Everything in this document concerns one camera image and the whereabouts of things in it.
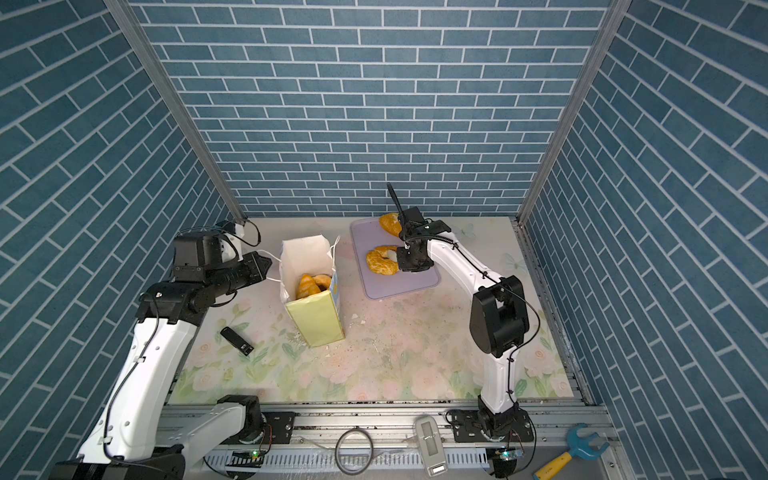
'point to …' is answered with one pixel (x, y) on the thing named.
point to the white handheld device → (432, 445)
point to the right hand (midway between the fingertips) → (405, 261)
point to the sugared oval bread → (391, 223)
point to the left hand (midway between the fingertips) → (272, 259)
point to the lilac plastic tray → (369, 235)
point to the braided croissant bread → (307, 286)
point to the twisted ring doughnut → (323, 281)
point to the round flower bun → (378, 261)
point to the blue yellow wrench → (584, 447)
